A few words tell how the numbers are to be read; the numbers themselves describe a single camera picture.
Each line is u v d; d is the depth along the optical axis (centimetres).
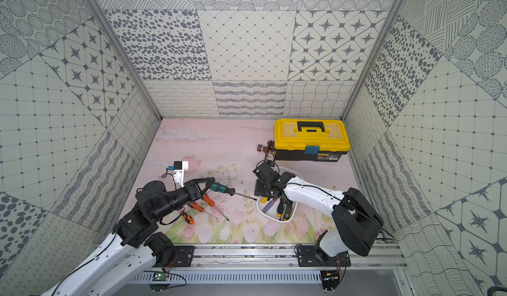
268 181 65
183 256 73
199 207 86
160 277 71
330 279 72
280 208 85
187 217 83
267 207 86
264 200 76
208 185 66
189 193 59
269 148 105
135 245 51
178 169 64
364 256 43
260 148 104
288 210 84
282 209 84
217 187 67
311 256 75
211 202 87
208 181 67
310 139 89
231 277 70
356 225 42
